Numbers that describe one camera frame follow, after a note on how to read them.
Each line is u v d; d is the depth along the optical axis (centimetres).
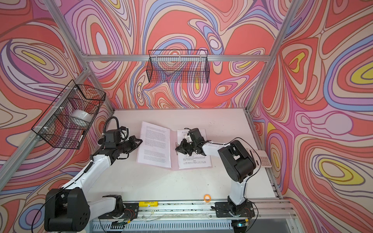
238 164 50
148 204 74
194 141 76
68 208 44
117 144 67
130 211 73
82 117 73
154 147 88
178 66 84
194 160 91
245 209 71
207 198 78
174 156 93
